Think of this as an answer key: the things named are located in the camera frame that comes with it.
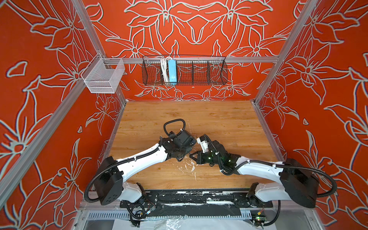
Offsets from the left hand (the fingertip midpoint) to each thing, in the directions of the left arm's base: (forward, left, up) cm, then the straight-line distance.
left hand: (191, 147), depth 79 cm
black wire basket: (+49, +2, +19) cm, 52 cm away
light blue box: (+41, +14, +22) cm, 48 cm away
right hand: (-5, +2, -1) cm, 6 cm away
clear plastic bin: (+39, +61, +20) cm, 75 cm away
